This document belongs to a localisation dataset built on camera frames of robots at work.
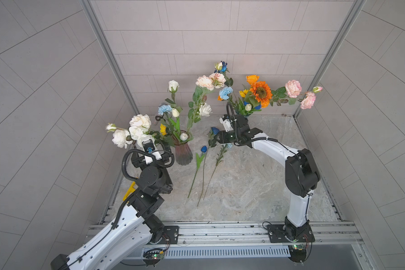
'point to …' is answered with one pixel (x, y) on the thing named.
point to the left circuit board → (153, 256)
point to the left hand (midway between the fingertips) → (151, 139)
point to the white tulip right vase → (248, 107)
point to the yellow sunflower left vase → (162, 129)
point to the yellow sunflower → (243, 93)
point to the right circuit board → (298, 253)
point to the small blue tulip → (203, 149)
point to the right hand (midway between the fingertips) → (216, 136)
